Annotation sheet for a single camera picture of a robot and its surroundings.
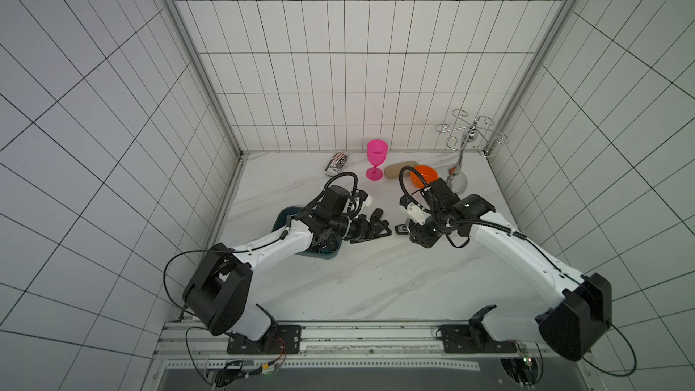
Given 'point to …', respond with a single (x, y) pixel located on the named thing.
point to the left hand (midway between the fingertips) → (377, 239)
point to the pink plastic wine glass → (376, 153)
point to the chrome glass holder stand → (474, 131)
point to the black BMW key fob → (401, 229)
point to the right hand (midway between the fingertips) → (416, 226)
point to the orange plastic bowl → (427, 173)
